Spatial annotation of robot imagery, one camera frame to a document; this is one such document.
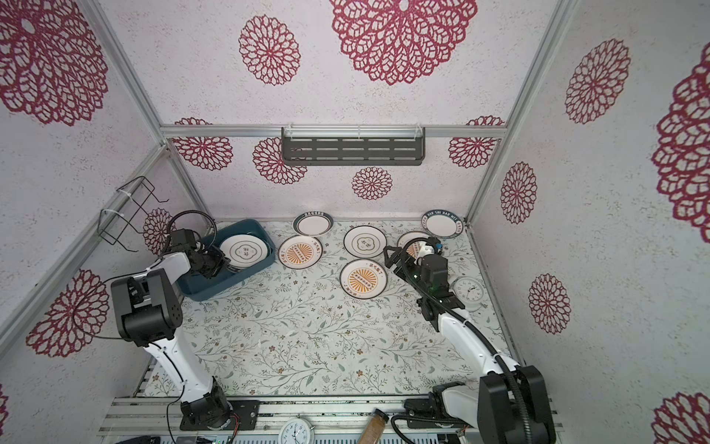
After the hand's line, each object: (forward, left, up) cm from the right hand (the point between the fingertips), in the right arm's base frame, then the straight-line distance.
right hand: (392, 250), depth 81 cm
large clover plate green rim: (+13, +55, -18) cm, 59 cm away
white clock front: (-44, +24, -19) cm, 53 cm away
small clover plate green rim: (+22, +8, -22) cm, 32 cm away
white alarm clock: (-1, -28, -20) cm, 34 cm away
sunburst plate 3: (-4, -6, +5) cm, 9 cm away
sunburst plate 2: (+4, +9, -22) cm, 24 cm away
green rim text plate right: (+36, -25, -24) cm, 50 cm away
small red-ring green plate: (+31, +31, -20) cm, 48 cm away
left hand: (+6, +57, -16) cm, 60 cm away
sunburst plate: (+16, +34, -21) cm, 43 cm away
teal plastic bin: (-7, +62, -13) cm, 63 cm away
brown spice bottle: (-43, +5, -19) cm, 47 cm away
